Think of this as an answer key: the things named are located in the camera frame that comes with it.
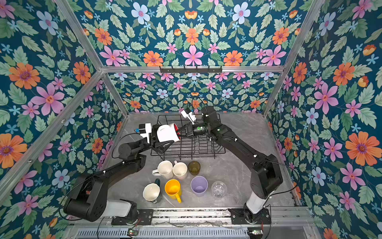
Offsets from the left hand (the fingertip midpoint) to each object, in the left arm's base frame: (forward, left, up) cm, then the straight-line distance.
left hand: (172, 137), depth 65 cm
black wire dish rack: (+12, -9, -29) cm, 33 cm away
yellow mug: (-12, +5, -33) cm, 35 cm away
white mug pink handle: (-2, +1, -29) cm, 29 cm away
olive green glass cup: (-2, -8, -30) cm, 31 cm away
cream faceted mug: (-1, +10, -30) cm, 32 cm away
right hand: (+5, -3, -2) cm, 6 cm away
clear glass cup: (-14, -21, -34) cm, 43 cm away
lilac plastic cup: (-12, -10, -32) cm, 36 cm away
